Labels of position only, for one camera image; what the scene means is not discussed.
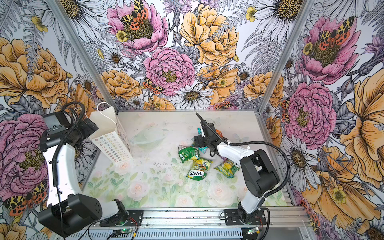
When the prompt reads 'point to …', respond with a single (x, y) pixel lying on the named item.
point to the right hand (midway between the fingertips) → (202, 141)
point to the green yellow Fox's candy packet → (198, 171)
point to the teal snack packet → (203, 149)
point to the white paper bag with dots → (110, 136)
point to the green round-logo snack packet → (187, 153)
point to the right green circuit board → (255, 230)
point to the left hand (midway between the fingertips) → (90, 134)
